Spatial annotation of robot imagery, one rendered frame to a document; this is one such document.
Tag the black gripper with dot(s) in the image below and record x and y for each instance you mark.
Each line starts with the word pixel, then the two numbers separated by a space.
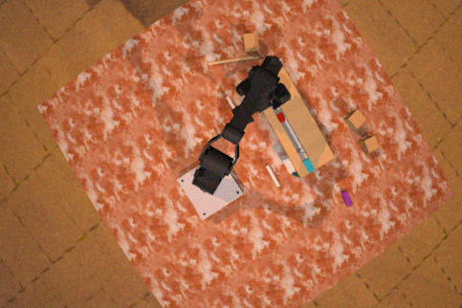
pixel 278 97

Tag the small purple block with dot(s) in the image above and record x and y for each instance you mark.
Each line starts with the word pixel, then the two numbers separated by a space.
pixel 346 198

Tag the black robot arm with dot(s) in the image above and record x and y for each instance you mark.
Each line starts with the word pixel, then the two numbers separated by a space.
pixel 215 165

